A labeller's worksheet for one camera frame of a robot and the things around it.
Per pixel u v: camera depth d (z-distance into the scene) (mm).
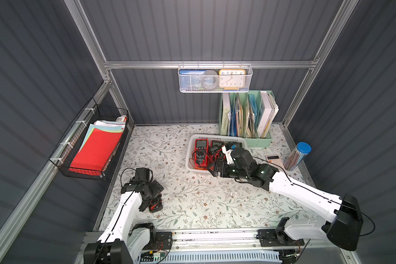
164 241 734
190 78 896
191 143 973
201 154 912
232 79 881
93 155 680
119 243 408
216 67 888
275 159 1000
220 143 1009
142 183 607
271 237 735
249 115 942
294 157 874
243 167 575
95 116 809
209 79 886
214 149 912
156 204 805
